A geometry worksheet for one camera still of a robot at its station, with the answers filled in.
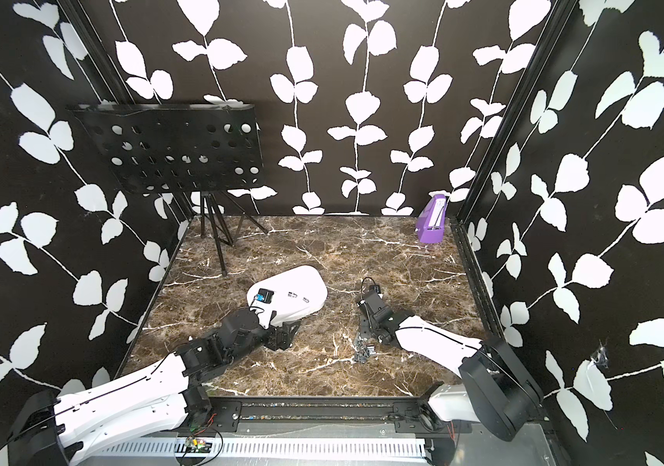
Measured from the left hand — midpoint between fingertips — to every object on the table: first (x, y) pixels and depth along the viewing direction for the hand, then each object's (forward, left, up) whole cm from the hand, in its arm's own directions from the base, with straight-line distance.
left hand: (291, 315), depth 78 cm
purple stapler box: (+38, -49, -5) cm, 62 cm away
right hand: (+3, -22, -11) cm, 25 cm away
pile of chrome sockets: (-5, -20, -14) cm, 25 cm away
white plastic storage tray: (+11, +3, -8) cm, 14 cm away
